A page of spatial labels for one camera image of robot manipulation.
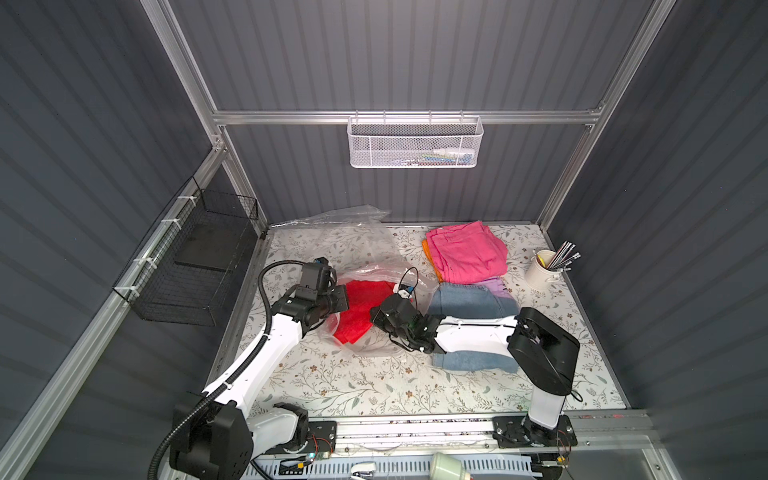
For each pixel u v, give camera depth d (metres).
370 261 1.13
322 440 0.72
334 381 0.83
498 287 0.99
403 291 0.81
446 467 0.64
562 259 0.95
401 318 0.66
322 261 0.75
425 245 1.11
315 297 0.62
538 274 0.96
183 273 0.72
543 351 0.48
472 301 0.91
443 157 0.92
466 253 1.03
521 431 0.74
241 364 0.45
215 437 0.39
